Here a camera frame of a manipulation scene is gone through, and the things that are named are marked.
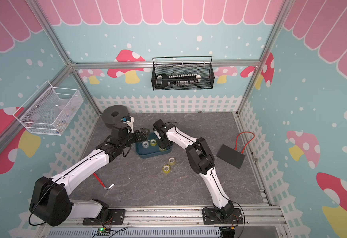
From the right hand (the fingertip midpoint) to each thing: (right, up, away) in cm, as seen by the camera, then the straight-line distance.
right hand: (164, 143), depth 100 cm
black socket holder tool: (0, +39, -10) cm, 41 cm away
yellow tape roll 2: (-1, -4, -3) cm, 5 cm away
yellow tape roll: (-8, 0, +2) cm, 8 cm away
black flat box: (+46, -9, -2) cm, 46 cm away
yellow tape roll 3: (+5, -11, -6) cm, 13 cm away
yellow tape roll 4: (+2, -15, -10) cm, 18 cm away
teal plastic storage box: (-8, -5, -3) cm, 10 cm away
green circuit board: (-28, -41, -27) cm, 57 cm away
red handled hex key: (-30, -24, -17) cm, 42 cm away
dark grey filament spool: (-41, +21, +13) cm, 47 cm away
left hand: (-10, +8, -16) cm, 20 cm away
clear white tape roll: (-13, -1, 0) cm, 13 cm away
